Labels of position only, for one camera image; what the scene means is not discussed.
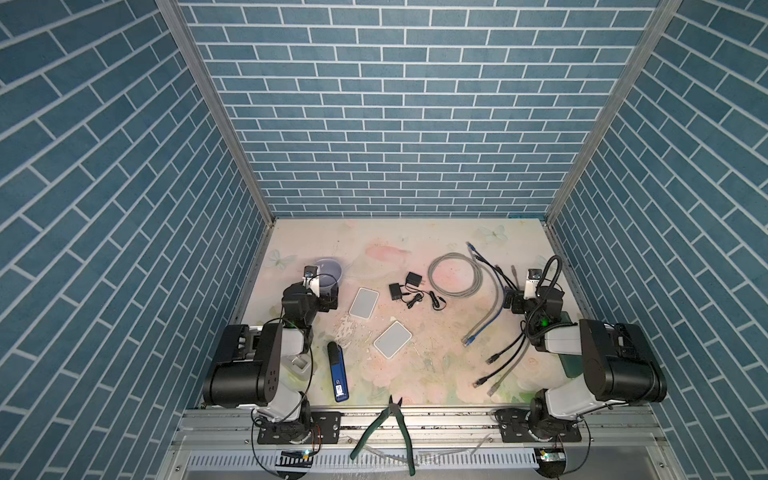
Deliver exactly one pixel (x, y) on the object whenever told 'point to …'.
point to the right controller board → (551, 461)
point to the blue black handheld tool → (338, 371)
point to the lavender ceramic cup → (330, 272)
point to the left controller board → (296, 459)
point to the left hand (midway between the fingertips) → (322, 281)
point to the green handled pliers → (394, 409)
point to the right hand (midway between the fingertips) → (522, 284)
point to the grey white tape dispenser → (299, 368)
